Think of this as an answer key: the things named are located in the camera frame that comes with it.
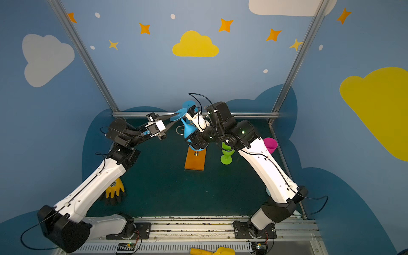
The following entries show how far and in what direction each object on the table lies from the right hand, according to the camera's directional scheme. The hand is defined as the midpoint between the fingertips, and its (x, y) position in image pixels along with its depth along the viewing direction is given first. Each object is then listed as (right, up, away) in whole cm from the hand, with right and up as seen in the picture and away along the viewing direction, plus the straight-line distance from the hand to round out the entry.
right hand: (195, 133), depth 64 cm
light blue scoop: (+39, -33, +22) cm, 55 cm away
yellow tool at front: (+11, -52, +4) cm, 53 cm away
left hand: (-6, +8, -8) cm, 13 cm away
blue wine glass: (-5, +16, +20) cm, 26 cm away
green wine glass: (+18, -16, +36) cm, 43 cm away
